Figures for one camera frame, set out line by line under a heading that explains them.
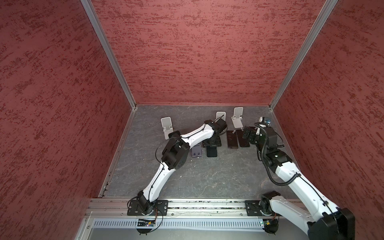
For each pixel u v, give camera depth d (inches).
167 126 39.3
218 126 29.8
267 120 45.9
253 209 29.1
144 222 28.6
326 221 14.9
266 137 22.1
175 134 33.7
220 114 40.6
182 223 27.9
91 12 28.6
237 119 42.8
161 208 29.3
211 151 36.3
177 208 29.8
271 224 28.0
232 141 39.3
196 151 36.1
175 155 23.0
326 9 28.0
